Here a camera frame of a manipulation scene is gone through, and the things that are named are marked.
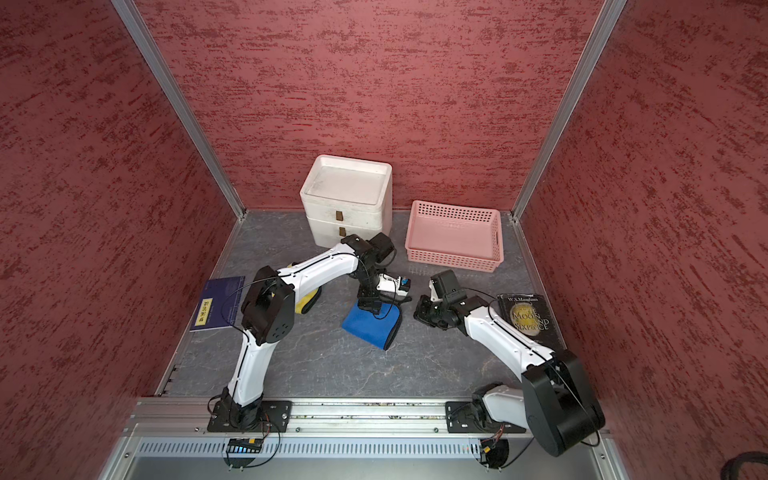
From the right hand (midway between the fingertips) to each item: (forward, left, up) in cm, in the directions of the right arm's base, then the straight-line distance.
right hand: (412, 319), depth 85 cm
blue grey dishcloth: (-2, +11, -3) cm, 11 cm away
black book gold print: (+2, -38, -6) cm, 38 cm away
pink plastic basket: (+35, -15, -6) cm, 39 cm away
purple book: (+9, +63, -5) cm, 64 cm away
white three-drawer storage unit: (+33, +19, +19) cm, 43 cm away
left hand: (+7, +11, 0) cm, 14 cm away
